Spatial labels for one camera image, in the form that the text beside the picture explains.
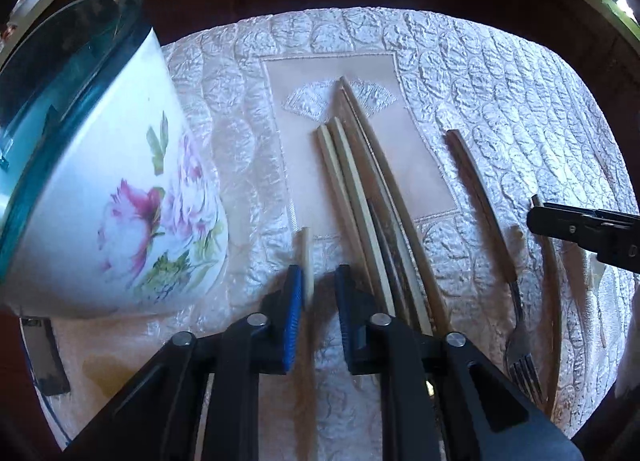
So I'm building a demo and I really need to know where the light bamboo chopstick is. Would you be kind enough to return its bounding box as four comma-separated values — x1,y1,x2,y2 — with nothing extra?
316,124,380,303
329,117,396,317

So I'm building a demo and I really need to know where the long tan wooden chopstick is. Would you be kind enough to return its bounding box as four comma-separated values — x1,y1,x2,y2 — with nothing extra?
340,76,452,337

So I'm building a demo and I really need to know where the white plastic ladle spoon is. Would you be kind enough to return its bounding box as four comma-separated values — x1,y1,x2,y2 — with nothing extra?
300,227,314,311

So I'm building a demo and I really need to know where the wooden handled metal fork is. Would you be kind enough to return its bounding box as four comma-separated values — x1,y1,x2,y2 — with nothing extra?
446,129,544,407

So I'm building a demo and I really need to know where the floral white enamel cup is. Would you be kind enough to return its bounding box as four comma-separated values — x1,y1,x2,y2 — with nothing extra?
1,0,228,318

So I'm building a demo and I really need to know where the white quilted table cloth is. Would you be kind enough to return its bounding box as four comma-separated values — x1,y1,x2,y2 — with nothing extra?
48,8,639,460

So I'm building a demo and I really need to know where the black phone on table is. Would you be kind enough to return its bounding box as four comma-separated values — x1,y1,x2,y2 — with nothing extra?
21,318,70,397

